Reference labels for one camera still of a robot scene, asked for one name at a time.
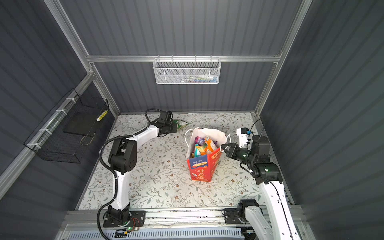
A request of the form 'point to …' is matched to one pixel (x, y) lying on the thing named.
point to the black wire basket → (67, 133)
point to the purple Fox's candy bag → (199, 140)
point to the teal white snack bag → (198, 150)
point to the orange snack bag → (209, 147)
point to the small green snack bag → (180, 123)
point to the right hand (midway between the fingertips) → (224, 146)
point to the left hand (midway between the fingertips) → (178, 128)
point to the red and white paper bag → (202, 168)
